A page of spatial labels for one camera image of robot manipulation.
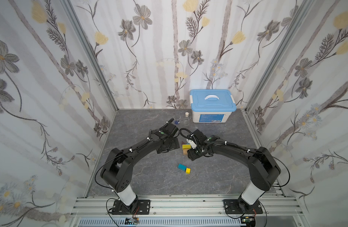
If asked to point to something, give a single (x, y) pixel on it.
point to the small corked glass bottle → (187, 114)
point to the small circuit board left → (131, 221)
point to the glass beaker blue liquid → (177, 122)
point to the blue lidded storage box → (212, 106)
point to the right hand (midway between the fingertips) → (194, 150)
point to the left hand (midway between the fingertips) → (173, 146)
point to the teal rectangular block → (181, 167)
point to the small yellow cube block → (188, 170)
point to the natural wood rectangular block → (185, 152)
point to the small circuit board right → (249, 221)
